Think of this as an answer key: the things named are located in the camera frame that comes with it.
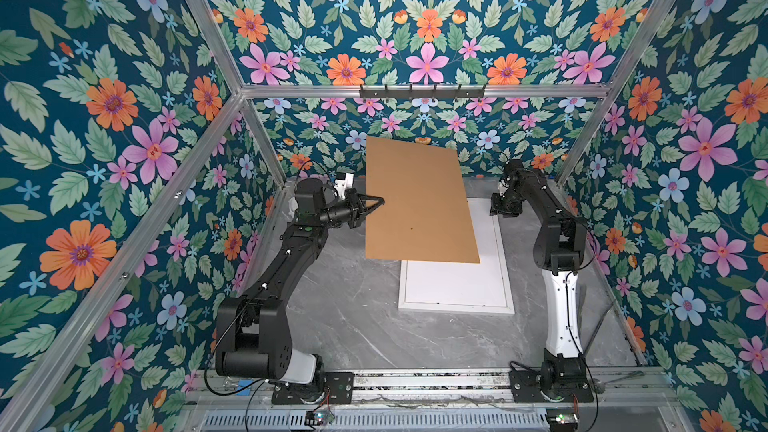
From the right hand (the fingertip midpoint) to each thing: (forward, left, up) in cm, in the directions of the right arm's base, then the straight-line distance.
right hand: (499, 210), depth 107 cm
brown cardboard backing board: (-19, +28, +22) cm, 41 cm away
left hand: (-19, +39, +29) cm, 52 cm away
